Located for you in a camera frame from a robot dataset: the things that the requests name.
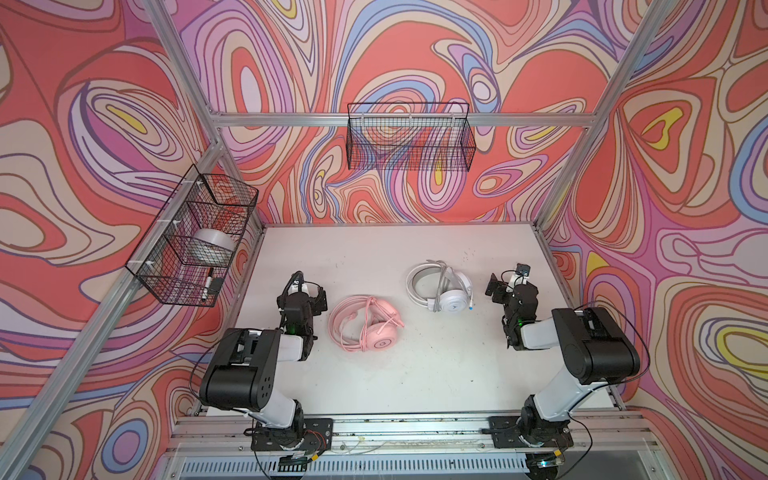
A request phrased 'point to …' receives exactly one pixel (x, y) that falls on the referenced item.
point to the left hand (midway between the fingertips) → (306, 287)
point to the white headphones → (456, 294)
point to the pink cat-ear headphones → (364, 323)
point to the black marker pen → (209, 280)
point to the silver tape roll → (211, 246)
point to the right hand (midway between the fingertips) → (507, 281)
